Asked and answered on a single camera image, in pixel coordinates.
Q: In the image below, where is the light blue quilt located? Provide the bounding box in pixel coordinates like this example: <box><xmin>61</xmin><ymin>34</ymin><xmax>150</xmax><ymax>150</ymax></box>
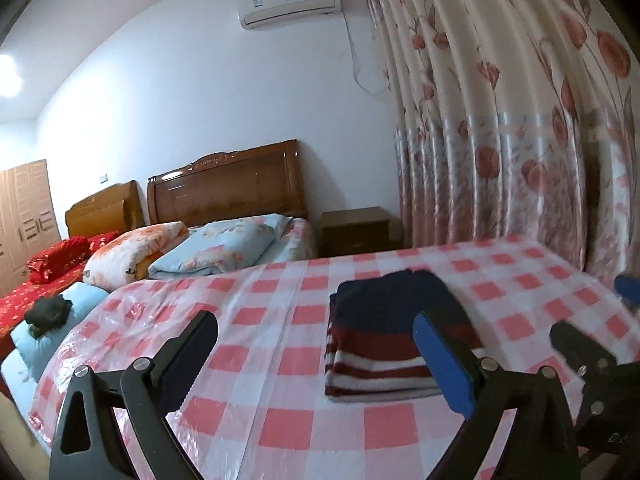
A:
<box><xmin>10</xmin><ymin>282</ymin><xmax>108</xmax><ymax>382</ymax></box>

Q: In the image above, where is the dark folded garment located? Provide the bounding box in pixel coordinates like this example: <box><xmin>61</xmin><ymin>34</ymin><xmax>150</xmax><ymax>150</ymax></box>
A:
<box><xmin>24</xmin><ymin>294</ymin><xmax>73</xmax><ymax>339</ymax></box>

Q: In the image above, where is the light blue floral pillow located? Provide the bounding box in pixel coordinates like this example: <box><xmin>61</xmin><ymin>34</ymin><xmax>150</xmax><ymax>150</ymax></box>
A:
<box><xmin>148</xmin><ymin>214</ymin><xmax>292</xmax><ymax>280</ymax></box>

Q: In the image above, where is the red blanket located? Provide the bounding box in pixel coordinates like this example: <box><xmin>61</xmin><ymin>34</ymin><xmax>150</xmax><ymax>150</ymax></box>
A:
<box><xmin>1</xmin><ymin>231</ymin><xmax>120</xmax><ymax>346</ymax></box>

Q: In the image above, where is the red grey striped sweater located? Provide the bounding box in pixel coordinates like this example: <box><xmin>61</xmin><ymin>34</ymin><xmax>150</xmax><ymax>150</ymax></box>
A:
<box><xmin>324</xmin><ymin>270</ymin><xmax>484</xmax><ymax>402</ymax></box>

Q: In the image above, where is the pink checkered plastic table cover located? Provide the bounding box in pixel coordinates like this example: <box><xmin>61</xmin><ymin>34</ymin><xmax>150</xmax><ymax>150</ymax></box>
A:
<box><xmin>27</xmin><ymin>237</ymin><xmax>639</xmax><ymax>479</ymax></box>

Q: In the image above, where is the floral pink curtain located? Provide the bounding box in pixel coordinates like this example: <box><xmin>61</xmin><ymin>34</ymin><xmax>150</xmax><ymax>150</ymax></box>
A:
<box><xmin>367</xmin><ymin>0</ymin><xmax>639</xmax><ymax>284</ymax></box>

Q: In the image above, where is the white wall air conditioner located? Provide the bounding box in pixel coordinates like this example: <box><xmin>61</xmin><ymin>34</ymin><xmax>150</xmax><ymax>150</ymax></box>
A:
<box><xmin>239</xmin><ymin>0</ymin><xmax>342</xmax><ymax>30</ymax></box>

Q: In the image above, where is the white cable on wall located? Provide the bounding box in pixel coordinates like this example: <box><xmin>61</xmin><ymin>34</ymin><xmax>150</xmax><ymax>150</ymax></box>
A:
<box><xmin>339</xmin><ymin>6</ymin><xmax>396</xmax><ymax>98</ymax></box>

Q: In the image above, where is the orange floral pillow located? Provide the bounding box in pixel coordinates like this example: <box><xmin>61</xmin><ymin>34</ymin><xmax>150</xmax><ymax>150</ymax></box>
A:
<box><xmin>82</xmin><ymin>221</ymin><xmax>189</xmax><ymax>292</ymax></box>

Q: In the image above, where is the wooden nightstand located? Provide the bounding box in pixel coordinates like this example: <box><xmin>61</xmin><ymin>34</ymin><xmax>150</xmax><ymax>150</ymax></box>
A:
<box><xmin>319</xmin><ymin>206</ymin><xmax>404</xmax><ymax>257</ymax></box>

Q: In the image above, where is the light wooden headboard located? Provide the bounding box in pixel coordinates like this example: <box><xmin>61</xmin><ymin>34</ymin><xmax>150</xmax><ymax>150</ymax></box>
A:
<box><xmin>65</xmin><ymin>181</ymin><xmax>146</xmax><ymax>237</ymax></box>

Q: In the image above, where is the dark wooden headboard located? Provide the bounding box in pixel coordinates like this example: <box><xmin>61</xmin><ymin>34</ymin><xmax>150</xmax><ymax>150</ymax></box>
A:
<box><xmin>146</xmin><ymin>140</ymin><xmax>308</xmax><ymax>226</ymax></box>

